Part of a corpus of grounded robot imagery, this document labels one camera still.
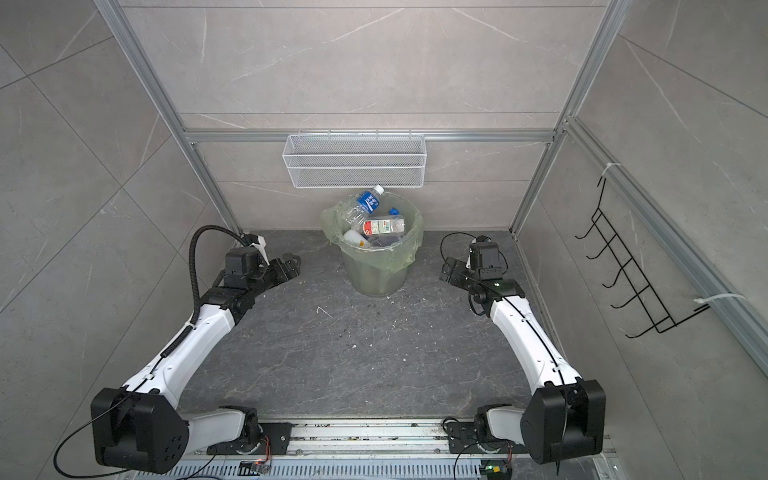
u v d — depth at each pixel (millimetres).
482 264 613
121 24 689
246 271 622
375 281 955
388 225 817
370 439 747
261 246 737
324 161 1009
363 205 884
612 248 728
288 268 743
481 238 739
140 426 397
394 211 951
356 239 906
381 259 819
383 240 884
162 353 445
